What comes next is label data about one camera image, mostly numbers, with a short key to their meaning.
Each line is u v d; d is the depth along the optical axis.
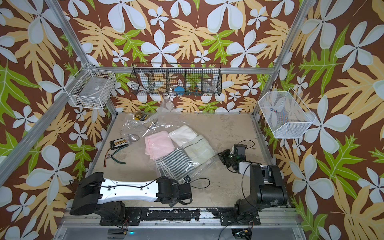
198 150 0.95
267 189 0.45
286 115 0.84
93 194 0.41
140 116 1.15
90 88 0.85
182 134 1.04
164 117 1.14
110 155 0.96
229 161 0.81
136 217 0.74
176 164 0.89
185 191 0.57
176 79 0.97
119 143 1.01
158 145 0.97
